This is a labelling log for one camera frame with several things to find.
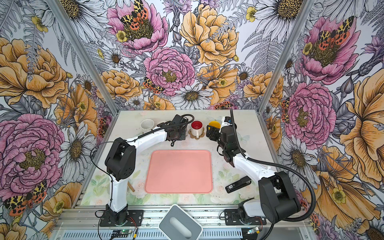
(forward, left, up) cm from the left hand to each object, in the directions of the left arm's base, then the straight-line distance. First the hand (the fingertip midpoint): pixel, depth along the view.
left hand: (179, 138), depth 96 cm
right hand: (-3, -19, +10) cm, 22 cm away
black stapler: (-28, -33, -5) cm, 44 cm away
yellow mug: (+10, -23, +2) cm, 25 cm away
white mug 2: (+2, +10, +13) cm, 17 cm away
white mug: (+10, +22, +2) cm, 24 cm away
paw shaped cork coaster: (+6, -8, -7) cm, 12 cm away
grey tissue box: (-45, -1, -7) cm, 46 cm away
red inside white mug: (+10, -11, -2) cm, 15 cm away
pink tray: (-17, 0, -12) cm, 21 cm away
